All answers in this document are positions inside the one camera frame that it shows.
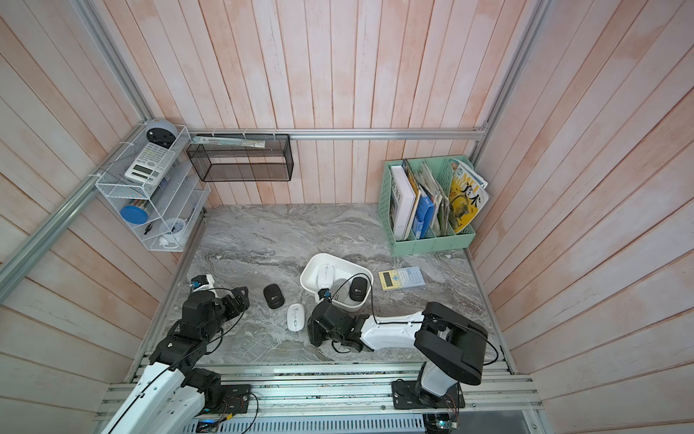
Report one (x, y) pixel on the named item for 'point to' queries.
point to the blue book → (423, 217)
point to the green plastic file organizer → (432, 179)
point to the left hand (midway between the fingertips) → (237, 297)
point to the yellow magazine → (468, 193)
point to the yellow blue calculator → (399, 278)
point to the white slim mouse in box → (325, 276)
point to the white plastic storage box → (344, 268)
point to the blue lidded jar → (134, 214)
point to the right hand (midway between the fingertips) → (310, 325)
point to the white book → (403, 198)
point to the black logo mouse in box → (358, 289)
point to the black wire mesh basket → (225, 163)
